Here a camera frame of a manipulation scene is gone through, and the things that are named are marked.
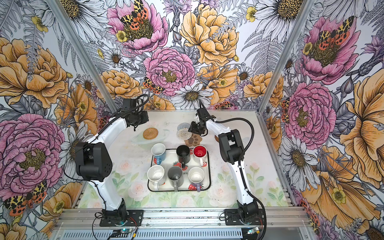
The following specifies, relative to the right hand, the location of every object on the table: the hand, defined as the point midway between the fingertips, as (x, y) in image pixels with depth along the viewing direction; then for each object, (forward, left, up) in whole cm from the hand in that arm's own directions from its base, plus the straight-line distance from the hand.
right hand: (191, 133), depth 105 cm
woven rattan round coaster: (+2, +29, -2) cm, 29 cm away
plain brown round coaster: (-3, -18, -3) cm, 18 cm away
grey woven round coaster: (+9, +6, -2) cm, 11 cm away
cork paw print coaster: (-4, -2, -3) cm, 6 cm away
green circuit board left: (-54, +31, -2) cm, 62 cm away
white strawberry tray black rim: (-19, +13, -3) cm, 23 cm away
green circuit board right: (-56, -29, -4) cm, 63 cm away
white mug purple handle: (-29, -3, -1) cm, 29 cm away
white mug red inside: (-16, -5, -2) cm, 17 cm away
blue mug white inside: (-15, +20, +3) cm, 25 cm away
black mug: (-17, +5, +1) cm, 18 cm away
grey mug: (-30, +9, -1) cm, 32 cm away
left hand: (0, +27, +14) cm, 30 cm away
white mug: (-28, +20, -1) cm, 35 cm away
